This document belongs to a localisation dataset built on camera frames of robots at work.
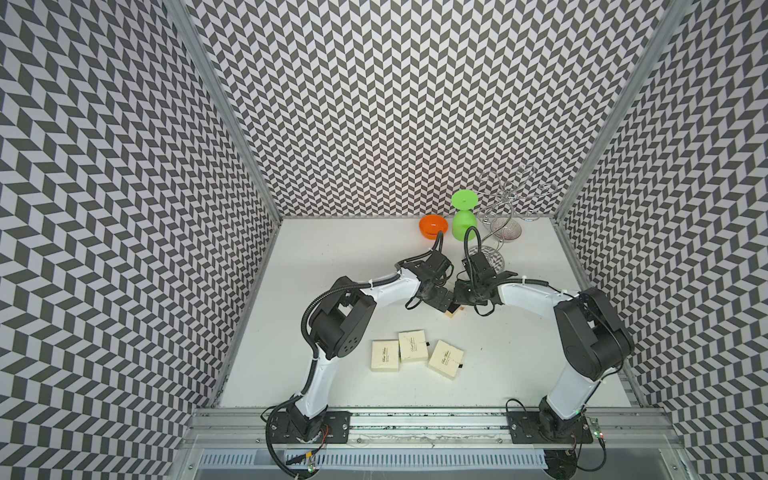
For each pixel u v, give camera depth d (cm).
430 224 112
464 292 85
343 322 53
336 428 72
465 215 87
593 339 48
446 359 81
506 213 86
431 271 76
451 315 92
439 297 85
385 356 81
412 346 83
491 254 104
